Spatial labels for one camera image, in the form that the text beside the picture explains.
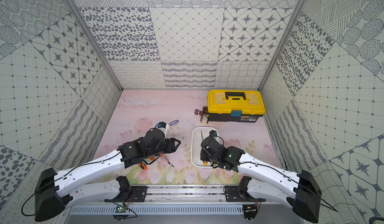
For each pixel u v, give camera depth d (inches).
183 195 29.8
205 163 32.4
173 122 39.6
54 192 15.6
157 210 27.6
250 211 28.6
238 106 35.5
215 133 27.7
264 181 18.3
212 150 22.5
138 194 29.1
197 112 41.0
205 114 41.0
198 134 36.5
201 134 33.8
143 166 31.5
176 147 27.9
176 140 28.1
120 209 28.1
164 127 27.6
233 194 28.7
